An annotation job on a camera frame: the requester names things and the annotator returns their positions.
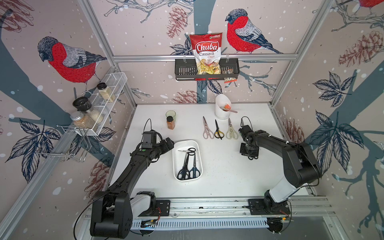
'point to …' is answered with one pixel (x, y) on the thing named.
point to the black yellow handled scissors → (218, 134)
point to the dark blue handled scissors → (194, 173)
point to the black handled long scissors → (183, 173)
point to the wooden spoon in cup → (227, 110)
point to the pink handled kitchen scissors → (208, 132)
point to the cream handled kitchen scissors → (231, 132)
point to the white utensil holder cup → (221, 101)
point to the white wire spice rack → (102, 103)
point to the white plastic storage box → (178, 158)
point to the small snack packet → (230, 79)
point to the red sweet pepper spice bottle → (170, 122)
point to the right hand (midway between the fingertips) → (245, 152)
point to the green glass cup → (171, 113)
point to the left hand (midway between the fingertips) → (171, 142)
